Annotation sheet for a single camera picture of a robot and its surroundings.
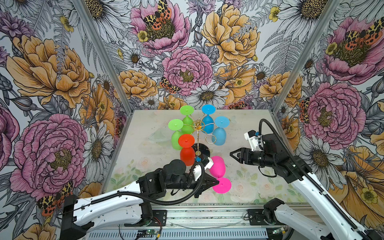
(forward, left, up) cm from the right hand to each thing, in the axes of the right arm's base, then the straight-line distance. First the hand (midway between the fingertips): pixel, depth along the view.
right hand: (234, 160), depth 69 cm
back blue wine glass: (+17, +11, +6) cm, 22 cm away
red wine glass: (+6, +22, +7) cm, 23 cm away
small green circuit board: (-23, +39, -23) cm, 51 cm away
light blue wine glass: (+15, +5, -1) cm, 16 cm away
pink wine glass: (-4, +8, -2) cm, 9 cm away
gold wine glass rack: (+23, +15, -27) cm, 38 cm away
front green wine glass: (+16, +27, +8) cm, 32 cm away
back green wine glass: (+22, +21, -2) cm, 31 cm away
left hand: (-11, +10, +2) cm, 15 cm away
